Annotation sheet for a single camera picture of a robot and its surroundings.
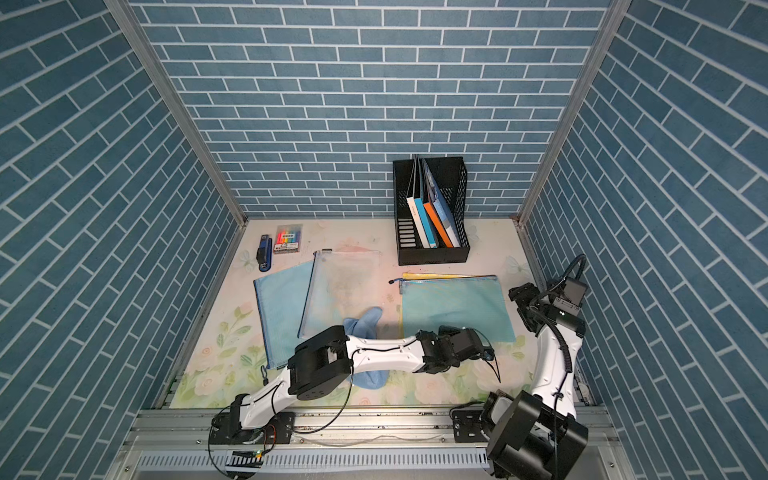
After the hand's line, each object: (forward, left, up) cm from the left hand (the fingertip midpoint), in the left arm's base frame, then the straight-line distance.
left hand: (462, 338), depth 87 cm
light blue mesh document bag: (+14, -6, -3) cm, 16 cm away
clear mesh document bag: (+20, +38, -3) cm, 43 cm away
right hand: (+7, -15, +13) cm, 21 cm away
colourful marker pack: (+40, +61, -1) cm, 73 cm away
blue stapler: (+31, +67, 0) cm, 74 cm away
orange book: (+30, +2, +8) cm, 31 cm away
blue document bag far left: (+15, +58, -4) cm, 60 cm away
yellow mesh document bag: (+23, +14, -1) cm, 27 cm away
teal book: (+30, +10, +23) cm, 40 cm away
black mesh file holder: (+39, +16, +27) cm, 50 cm away
